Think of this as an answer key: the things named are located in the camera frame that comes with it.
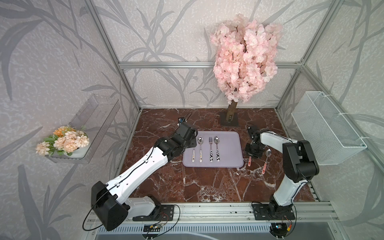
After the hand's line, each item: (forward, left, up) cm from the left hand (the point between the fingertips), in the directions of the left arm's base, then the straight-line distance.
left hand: (193, 138), depth 77 cm
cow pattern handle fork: (+1, -11, -20) cm, 23 cm away
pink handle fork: (-3, -34, -20) cm, 40 cm away
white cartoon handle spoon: (+11, -4, -20) cm, 23 cm away
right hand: (+2, -35, -22) cm, 41 cm away
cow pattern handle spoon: (+11, -15, -19) cm, 27 cm away
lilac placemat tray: (+5, -14, -21) cm, 26 cm away
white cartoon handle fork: (+1, 0, -21) cm, 21 cm away
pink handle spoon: (+1, -47, -19) cm, 51 cm away
